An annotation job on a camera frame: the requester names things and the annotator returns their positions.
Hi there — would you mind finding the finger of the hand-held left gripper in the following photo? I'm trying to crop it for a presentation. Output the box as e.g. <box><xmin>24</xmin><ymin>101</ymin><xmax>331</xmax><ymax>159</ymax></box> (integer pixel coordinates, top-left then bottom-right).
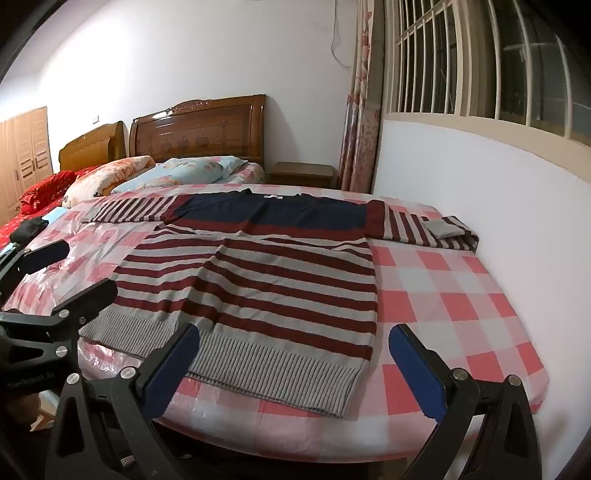
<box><xmin>0</xmin><ymin>240</ymin><xmax>71</xmax><ymax>296</ymax></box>
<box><xmin>0</xmin><ymin>278</ymin><xmax>119</xmax><ymax>356</ymax></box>

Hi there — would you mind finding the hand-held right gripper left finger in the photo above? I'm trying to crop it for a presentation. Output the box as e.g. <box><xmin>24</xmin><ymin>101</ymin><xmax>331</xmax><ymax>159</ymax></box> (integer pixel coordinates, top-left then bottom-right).
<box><xmin>45</xmin><ymin>322</ymin><xmax>201</xmax><ymax>480</ymax></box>

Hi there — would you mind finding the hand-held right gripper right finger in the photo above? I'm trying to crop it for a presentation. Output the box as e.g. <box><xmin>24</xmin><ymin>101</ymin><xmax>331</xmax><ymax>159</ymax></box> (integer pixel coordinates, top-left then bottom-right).
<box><xmin>388</xmin><ymin>323</ymin><xmax>543</xmax><ymax>480</ymax></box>

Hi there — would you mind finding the striped knit sweater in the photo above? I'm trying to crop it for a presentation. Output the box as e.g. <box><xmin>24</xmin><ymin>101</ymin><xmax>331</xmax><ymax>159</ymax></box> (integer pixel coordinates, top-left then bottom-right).
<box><xmin>79</xmin><ymin>188</ymin><xmax>481</xmax><ymax>418</ymax></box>

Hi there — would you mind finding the black pouch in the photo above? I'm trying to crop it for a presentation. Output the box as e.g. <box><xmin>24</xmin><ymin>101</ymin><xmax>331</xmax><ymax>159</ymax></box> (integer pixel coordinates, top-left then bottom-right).
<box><xmin>9</xmin><ymin>218</ymin><xmax>49</xmax><ymax>244</ymax></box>

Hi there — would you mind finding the red blanket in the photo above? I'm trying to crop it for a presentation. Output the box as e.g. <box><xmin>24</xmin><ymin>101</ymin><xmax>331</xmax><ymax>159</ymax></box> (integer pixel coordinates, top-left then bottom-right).
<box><xmin>18</xmin><ymin>167</ymin><xmax>100</xmax><ymax>215</ymax></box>

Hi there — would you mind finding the pink checkered bed cover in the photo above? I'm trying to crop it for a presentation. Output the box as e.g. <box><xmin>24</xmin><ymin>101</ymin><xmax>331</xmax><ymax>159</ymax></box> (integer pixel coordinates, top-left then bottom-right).
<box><xmin>9</xmin><ymin>182</ymin><xmax>550</xmax><ymax>462</ymax></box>

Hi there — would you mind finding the orange floral pillow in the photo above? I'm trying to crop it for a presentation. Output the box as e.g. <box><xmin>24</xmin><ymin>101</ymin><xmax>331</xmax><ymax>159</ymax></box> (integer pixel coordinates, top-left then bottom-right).
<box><xmin>62</xmin><ymin>156</ymin><xmax>157</xmax><ymax>208</ymax></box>

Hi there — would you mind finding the wooden wardrobe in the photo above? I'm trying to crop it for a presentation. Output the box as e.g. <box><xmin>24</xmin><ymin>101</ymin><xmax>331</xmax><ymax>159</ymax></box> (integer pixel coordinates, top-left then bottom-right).
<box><xmin>0</xmin><ymin>106</ymin><xmax>54</xmax><ymax>227</ymax></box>

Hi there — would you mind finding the small wooden headboard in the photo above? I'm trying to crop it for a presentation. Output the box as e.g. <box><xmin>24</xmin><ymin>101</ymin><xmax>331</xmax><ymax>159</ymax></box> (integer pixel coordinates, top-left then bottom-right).
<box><xmin>58</xmin><ymin>121</ymin><xmax>127</xmax><ymax>174</ymax></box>

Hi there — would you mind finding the light blue floral pillow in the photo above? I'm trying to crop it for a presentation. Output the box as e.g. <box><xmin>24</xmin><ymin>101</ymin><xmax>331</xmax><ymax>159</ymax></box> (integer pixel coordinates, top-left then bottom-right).
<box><xmin>111</xmin><ymin>156</ymin><xmax>250</xmax><ymax>195</ymax></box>

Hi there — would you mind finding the large wooden headboard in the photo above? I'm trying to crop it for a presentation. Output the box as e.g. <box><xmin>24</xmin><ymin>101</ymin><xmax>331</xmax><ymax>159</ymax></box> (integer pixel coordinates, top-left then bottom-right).
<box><xmin>128</xmin><ymin>95</ymin><xmax>267</xmax><ymax>167</ymax></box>

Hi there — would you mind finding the wooden nightstand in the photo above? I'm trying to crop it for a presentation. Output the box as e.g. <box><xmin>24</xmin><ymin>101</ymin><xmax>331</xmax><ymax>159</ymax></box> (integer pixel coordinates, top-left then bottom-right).
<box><xmin>265</xmin><ymin>162</ymin><xmax>338</xmax><ymax>189</ymax></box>

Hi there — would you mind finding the pink floral curtain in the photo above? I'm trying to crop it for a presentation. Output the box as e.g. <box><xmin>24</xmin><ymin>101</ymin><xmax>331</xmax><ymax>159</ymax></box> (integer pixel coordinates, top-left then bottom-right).
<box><xmin>338</xmin><ymin>0</ymin><xmax>386</xmax><ymax>193</ymax></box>

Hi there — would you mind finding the window with cream grille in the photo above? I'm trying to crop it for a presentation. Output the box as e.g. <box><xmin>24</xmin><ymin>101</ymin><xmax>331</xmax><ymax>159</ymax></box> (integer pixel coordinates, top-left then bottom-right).
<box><xmin>383</xmin><ymin>0</ymin><xmax>591</xmax><ymax>148</ymax></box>

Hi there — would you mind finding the thin wall cable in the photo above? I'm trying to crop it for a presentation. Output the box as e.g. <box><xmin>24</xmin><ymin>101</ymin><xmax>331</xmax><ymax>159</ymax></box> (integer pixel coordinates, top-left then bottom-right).
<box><xmin>329</xmin><ymin>23</ymin><xmax>354</xmax><ymax>70</ymax></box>

